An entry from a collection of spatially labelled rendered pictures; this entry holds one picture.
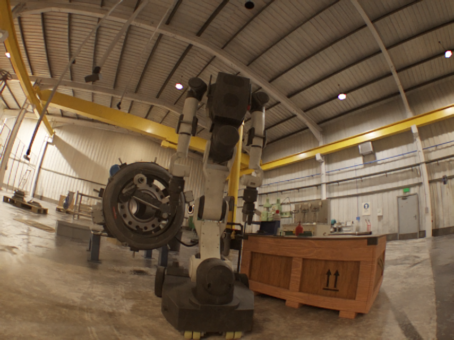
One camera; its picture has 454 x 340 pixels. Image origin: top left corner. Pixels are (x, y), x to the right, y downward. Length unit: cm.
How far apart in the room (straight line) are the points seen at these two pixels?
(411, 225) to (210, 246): 1041
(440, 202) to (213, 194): 1067
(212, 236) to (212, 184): 30
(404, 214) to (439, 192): 216
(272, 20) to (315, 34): 190
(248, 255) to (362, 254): 83
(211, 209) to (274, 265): 61
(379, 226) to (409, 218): 168
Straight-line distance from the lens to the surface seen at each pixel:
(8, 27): 1007
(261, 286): 150
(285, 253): 135
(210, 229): 112
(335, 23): 936
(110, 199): 162
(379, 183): 1150
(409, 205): 1103
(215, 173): 114
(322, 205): 764
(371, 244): 116
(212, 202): 113
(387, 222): 1117
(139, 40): 1063
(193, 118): 120
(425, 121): 1152
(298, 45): 977
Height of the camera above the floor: 49
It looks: 17 degrees up
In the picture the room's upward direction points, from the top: 6 degrees clockwise
